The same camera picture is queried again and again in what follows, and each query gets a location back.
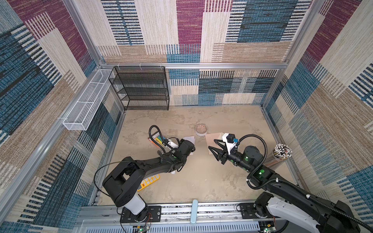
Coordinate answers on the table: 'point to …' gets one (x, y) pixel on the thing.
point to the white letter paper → (192, 139)
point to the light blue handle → (194, 211)
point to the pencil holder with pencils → (280, 152)
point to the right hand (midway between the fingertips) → (212, 145)
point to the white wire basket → (80, 115)
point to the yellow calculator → (149, 180)
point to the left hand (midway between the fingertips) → (186, 142)
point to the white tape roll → (201, 129)
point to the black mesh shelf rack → (141, 88)
